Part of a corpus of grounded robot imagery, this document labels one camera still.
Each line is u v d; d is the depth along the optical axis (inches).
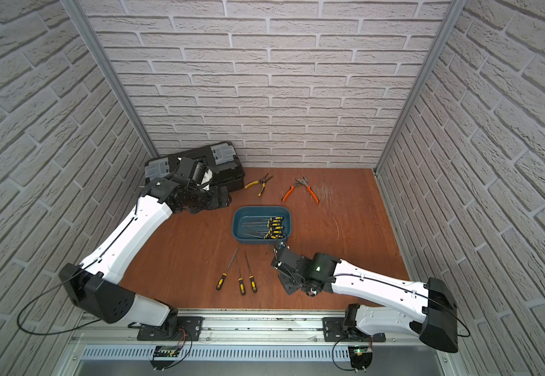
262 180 44.7
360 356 27.9
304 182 44.7
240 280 32.8
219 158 39.4
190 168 22.8
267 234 37.1
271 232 37.3
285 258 22.0
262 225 38.6
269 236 36.5
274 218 39.5
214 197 26.8
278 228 38.1
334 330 29.1
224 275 33.5
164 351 28.6
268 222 38.6
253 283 32.5
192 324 29.4
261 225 38.6
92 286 15.3
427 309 15.8
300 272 21.3
